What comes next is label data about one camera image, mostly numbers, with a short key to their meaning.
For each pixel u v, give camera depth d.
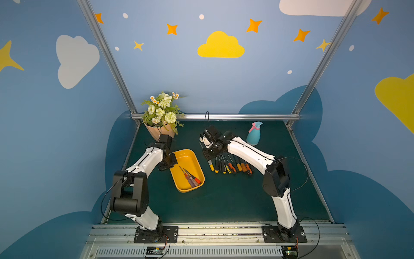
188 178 0.90
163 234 0.73
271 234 0.74
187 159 0.98
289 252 0.73
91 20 0.72
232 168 0.96
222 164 0.98
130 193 0.45
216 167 0.96
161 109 0.87
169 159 0.82
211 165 0.97
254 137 1.04
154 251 0.72
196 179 0.91
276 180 0.52
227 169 0.96
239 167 0.96
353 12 0.70
